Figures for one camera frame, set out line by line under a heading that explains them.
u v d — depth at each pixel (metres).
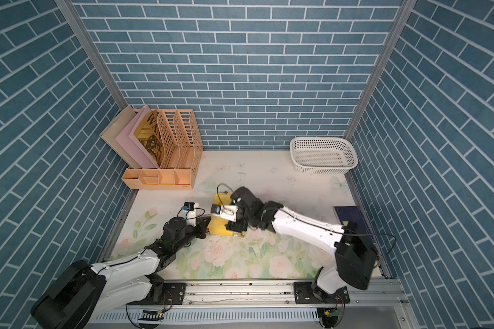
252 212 0.59
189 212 0.75
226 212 0.65
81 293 0.42
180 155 1.08
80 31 0.75
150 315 0.72
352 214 0.95
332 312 0.71
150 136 0.99
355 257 0.42
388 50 0.80
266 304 0.72
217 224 0.87
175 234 0.66
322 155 1.19
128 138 0.87
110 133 0.87
